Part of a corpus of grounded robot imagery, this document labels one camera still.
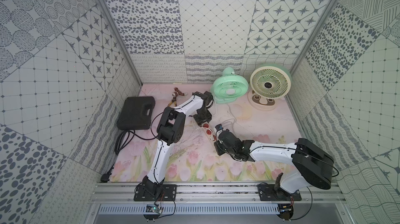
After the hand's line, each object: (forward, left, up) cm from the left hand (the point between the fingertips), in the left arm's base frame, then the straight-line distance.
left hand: (206, 123), depth 99 cm
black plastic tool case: (+2, +44, +7) cm, 45 cm away
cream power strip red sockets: (-6, -2, +1) cm, 7 cm away
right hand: (-15, -7, +3) cm, 17 cm away
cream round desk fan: (+14, -37, +24) cm, 46 cm away
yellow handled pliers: (+21, +23, +4) cm, 31 cm away
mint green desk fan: (+12, -13, +21) cm, 28 cm away
